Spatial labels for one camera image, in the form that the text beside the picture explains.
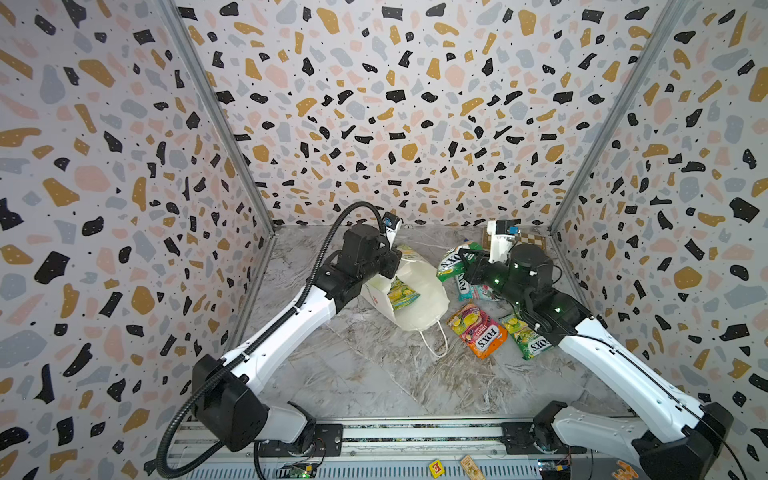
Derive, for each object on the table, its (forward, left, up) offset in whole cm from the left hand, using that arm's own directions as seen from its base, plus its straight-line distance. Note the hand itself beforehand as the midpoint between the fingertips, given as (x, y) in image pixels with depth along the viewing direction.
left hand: (397, 244), depth 76 cm
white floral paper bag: (-7, -7, -24) cm, 26 cm away
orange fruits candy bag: (-11, -24, -27) cm, 38 cm away
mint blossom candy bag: (+3, -24, -27) cm, 36 cm away
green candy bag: (-8, -13, +3) cm, 15 cm away
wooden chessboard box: (+28, -51, -28) cm, 65 cm away
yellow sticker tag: (-45, -8, -28) cm, 53 cm away
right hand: (-6, -15, +4) cm, 17 cm away
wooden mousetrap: (-45, -16, -29) cm, 56 cm away
